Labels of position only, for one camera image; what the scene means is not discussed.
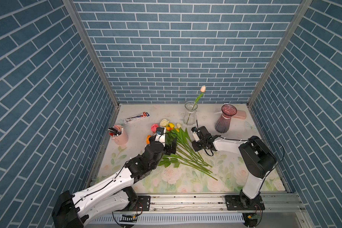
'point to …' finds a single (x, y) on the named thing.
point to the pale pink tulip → (203, 89)
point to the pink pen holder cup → (118, 134)
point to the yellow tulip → (171, 127)
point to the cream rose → (164, 122)
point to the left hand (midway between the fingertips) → (173, 138)
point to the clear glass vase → (190, 115)
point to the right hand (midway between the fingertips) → (194, 144)
